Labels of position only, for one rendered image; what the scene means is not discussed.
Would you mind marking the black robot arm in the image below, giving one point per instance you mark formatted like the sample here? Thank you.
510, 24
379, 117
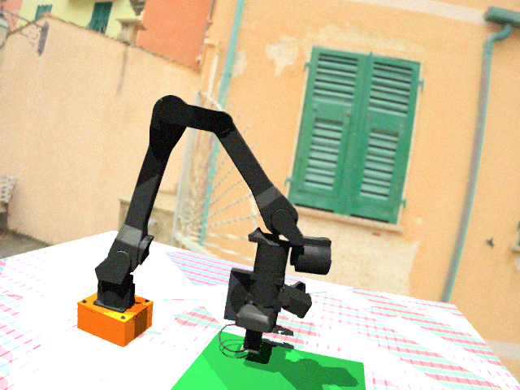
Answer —
170, 118

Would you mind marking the black cooling fan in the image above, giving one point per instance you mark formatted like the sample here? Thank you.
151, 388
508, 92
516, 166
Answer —
238, 287

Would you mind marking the black plug with cable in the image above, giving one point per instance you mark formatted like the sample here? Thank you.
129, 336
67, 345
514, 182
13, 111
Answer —
246, 343

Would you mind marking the green circuit board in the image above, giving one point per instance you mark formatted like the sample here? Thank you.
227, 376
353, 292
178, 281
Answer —
272, 367

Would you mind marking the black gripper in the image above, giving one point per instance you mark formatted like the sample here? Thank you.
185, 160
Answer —
258, 316

